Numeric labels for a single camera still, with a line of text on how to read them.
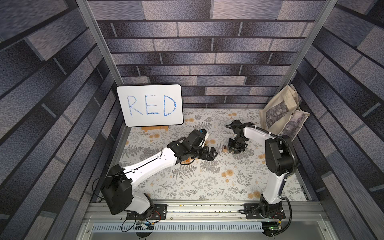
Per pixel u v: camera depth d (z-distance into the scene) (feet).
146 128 3.45
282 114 3.05
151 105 3.18
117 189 1.34
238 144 2.69
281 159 1.69
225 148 3.11
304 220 2.43
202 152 2.24
